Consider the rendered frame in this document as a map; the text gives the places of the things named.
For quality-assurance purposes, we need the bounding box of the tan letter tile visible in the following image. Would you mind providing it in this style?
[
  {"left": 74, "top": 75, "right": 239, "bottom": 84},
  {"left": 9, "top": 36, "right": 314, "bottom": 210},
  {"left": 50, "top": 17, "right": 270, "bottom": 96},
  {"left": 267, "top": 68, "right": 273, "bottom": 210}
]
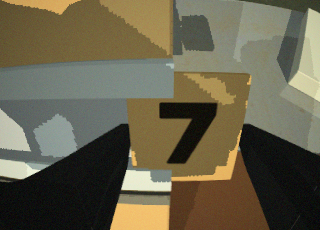
[{"left": 127, "top": 71, "right": 252, "bottom": 181}]

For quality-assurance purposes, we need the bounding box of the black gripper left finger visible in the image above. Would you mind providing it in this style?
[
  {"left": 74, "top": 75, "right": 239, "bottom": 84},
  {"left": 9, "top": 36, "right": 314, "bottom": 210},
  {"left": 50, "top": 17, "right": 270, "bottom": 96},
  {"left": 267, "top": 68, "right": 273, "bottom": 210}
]
[{"left": 0, "top": 123, "right": 131, "bottom": 230}]

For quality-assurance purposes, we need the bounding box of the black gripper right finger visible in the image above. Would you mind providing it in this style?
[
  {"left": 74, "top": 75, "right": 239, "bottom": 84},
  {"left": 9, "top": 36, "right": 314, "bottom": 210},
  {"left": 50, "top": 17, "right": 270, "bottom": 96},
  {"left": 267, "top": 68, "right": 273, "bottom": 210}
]
[{"left": 239, "top": 123, "right": 320, "bottom": 230}]

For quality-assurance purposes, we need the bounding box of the pale yellow square block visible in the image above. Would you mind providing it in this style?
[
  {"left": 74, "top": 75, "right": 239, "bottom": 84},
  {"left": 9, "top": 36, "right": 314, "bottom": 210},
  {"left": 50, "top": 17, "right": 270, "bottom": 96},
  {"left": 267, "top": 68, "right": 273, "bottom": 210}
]
[{"left": 288, "top": 9, "right": 320, "bottom": 102}]

